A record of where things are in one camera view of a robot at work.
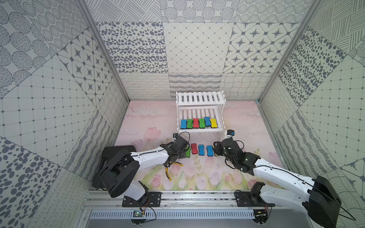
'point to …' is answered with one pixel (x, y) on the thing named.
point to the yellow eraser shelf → (213, 123)
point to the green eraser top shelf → (187, 153)
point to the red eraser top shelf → (194, 148)
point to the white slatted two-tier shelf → (200, 111)
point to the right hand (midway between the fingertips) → (217, 144)
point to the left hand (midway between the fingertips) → (182, 149)
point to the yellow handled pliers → (166, 169)
